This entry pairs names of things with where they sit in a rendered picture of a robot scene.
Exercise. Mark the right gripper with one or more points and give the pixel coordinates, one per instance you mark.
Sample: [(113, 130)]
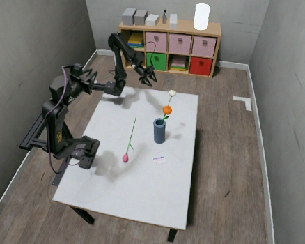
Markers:
[(82, 83)]

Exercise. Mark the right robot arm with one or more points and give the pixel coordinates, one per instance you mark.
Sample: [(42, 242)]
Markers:
[(62, 147)]

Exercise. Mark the blue-grey hollow cylinder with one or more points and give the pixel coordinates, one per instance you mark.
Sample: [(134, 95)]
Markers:
[(159, 130)]

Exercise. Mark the pink tulip with green stem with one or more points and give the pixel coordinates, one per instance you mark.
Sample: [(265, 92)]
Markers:
[(125, 158)]

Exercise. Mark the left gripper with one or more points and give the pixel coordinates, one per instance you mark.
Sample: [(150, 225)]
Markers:
[(143, 72)]

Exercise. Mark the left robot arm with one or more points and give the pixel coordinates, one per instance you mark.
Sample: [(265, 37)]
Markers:
[(136, 58)]

